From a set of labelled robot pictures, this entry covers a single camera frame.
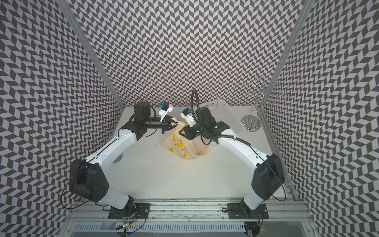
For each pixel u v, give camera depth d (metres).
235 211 0.72
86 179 0.42
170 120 0.70
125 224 0.67
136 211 0.71
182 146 0.74
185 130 0.71
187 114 0.67
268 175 0.42
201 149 0.83
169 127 0.71
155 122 0.67
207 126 0.60
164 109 0.65
